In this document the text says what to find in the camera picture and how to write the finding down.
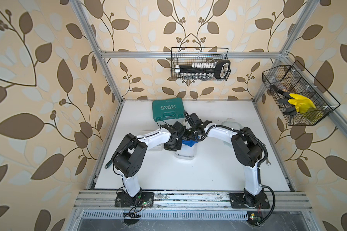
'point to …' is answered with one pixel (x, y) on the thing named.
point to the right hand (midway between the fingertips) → (178, 137)
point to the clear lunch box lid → (231, 122)
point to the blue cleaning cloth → (189, 143)
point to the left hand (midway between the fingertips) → (175, 147)
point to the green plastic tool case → (167, 109)
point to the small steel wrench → (267, 161)
